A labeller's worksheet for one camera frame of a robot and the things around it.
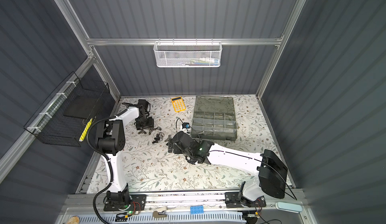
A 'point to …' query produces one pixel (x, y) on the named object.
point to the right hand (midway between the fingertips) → (176, 144)
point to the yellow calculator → (178, 104)
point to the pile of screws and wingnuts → (160, 136)
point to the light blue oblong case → (289, 207)
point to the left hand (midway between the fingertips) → (148, 127)
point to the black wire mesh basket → (65, 119)
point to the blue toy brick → (196, 209)
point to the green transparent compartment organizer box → (214, 118)
